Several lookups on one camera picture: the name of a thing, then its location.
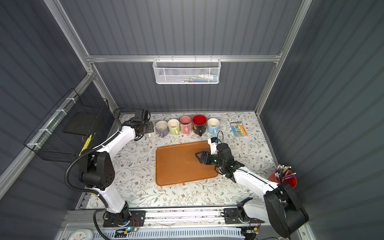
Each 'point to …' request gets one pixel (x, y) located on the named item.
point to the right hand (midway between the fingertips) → (201, 155)
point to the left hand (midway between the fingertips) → (147, 127)
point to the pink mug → (185, 123)
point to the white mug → (153, 134)
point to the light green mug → (173, 125)
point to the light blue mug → (213, 124)
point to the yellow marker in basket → (86, 146)
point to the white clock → (81, 234)
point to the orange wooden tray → (178, 163)
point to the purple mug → (162, 128)
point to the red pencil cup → (288, 177)
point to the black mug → (199, 123)
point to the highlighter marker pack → (237, 129)
